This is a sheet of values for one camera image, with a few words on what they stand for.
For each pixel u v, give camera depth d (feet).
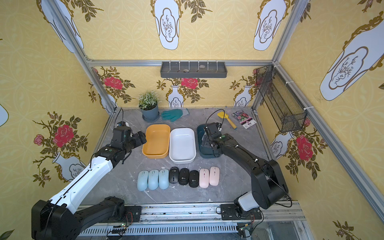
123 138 2.02
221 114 3.85
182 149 3.17
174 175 2.76
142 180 2.74
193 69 3.03
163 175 2.74
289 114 2.68
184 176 2.75
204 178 2.74
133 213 2.39
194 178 2.73
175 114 3.85
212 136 2.21
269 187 1.41
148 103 3.36
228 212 2.44
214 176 2.76
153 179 2.73
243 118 3.73
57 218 1.25
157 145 3.20
